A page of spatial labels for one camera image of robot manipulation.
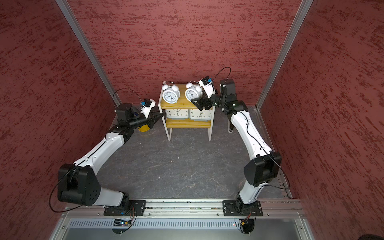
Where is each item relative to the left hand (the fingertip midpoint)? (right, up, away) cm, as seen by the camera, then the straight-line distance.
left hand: (162, 115), depth 80 cm
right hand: (+19, +9, -4) cm, 22 cm away
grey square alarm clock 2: (+19, +1, +10) cm, 22 cm away
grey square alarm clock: (+7, +1, +10) cm, 12 cm away
